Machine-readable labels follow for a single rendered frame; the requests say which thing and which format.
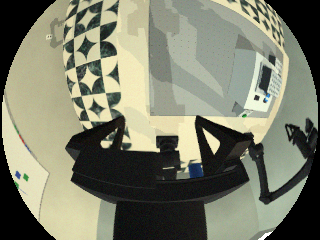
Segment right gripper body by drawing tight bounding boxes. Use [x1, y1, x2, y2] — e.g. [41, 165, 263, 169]
[292, 128, 304, 152]

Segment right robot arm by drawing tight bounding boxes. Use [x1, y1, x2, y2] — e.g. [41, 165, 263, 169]
[248, 118, 318, 205]

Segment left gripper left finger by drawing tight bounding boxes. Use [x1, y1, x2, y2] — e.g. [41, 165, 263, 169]
[70, 116, 126, 149]

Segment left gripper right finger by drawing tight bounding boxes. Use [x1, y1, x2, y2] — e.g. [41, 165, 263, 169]
[195, 115, 251, 176]

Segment white box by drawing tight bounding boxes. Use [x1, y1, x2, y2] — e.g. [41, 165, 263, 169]
[227, 49, 278, 118]

